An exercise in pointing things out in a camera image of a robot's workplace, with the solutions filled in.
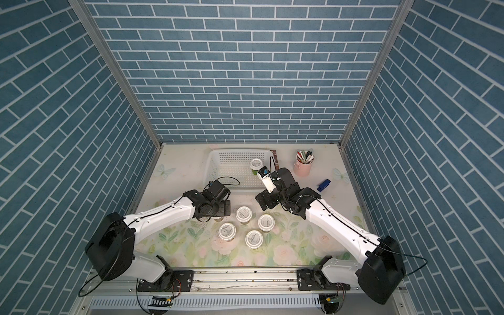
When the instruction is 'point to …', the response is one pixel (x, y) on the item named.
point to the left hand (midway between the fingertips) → (225, 211)
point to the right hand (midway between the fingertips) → (266, 191)
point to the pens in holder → (304, 157)
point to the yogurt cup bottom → (254, 239)
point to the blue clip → (323, 185)
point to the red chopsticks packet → (275, 160)
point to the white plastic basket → (231, 167)
